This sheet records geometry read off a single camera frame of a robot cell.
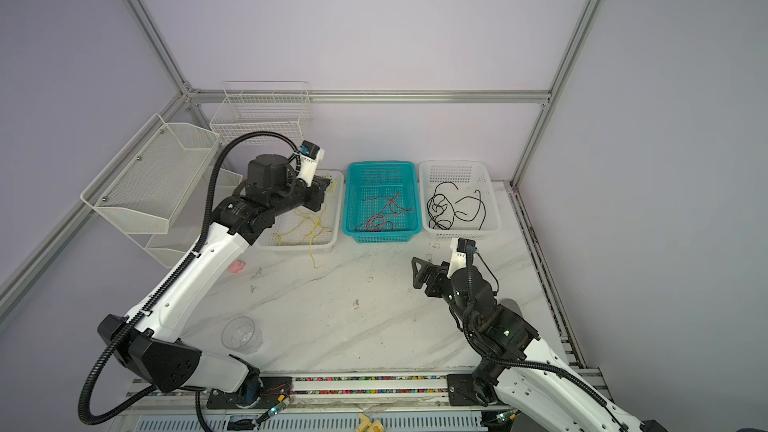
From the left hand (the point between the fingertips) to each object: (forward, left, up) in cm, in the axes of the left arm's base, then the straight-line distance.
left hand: (324, 181), depth 73 cm
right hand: (-16, -25, -11) cm, 32 cm away
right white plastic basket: (+33, -41, -31) cm, 62 cm away
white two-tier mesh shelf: (+2, +45, -5) cm, 45 cm away
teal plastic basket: (+26, -13, -36) cm, 46 cm away
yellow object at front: (-47, -12, -34) cm, 59 cm away
